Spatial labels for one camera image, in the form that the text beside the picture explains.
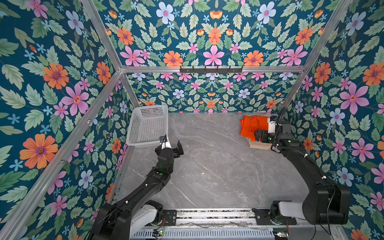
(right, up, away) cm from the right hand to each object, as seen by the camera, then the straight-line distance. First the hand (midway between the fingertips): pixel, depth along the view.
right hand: (263, 132), depth 86 cm
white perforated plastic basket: (-79, +5, +26) cm, 83 cm away
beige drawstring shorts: (+3, -10, +15) cm, 18 cm away
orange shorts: (-1, +5, +21) cm, 21 cm away
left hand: (-52, -4, -4) cm, 52 cm away
